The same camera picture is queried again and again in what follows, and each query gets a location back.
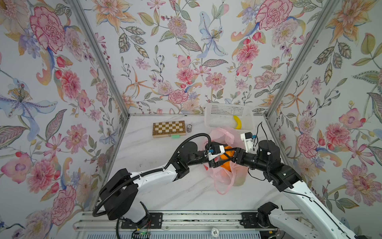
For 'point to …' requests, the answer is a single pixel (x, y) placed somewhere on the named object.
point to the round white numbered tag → (215, 232)
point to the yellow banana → (238, 122)
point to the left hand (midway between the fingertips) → (229, 153)
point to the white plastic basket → (239, 116)
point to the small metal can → (189, 128)
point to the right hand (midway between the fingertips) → (224, 150)
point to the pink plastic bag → (225, 180)
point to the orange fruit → (227, 165)
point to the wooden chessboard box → (173, 128)
